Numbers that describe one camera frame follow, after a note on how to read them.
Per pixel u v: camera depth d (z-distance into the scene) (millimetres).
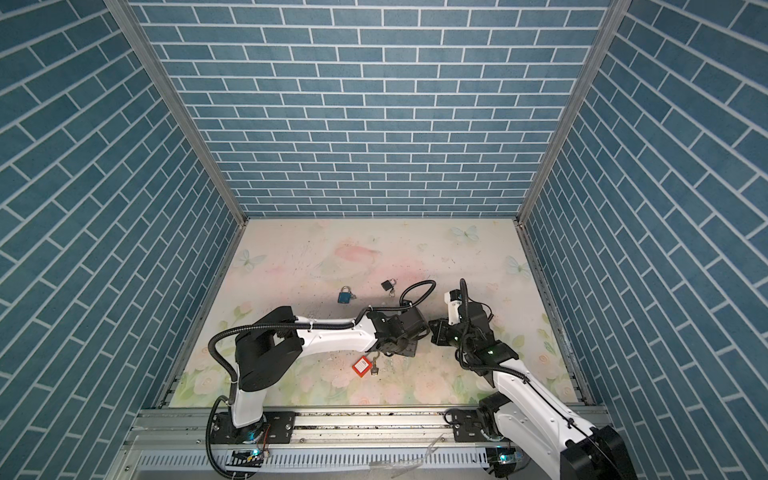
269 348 516
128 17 706
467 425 736
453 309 769
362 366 826
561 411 466
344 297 980
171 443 726
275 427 737
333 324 575
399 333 679
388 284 1016
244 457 721
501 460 704
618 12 705
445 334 737
